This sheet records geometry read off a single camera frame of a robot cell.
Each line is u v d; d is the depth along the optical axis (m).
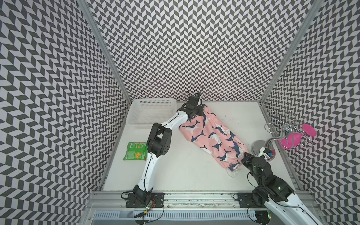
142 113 1.12
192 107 0.80
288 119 0.91
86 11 0.72
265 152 0.69
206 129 0.93
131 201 0.72
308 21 0.71
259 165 0.56
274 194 0.53
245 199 0.74
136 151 0.88
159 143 0.59
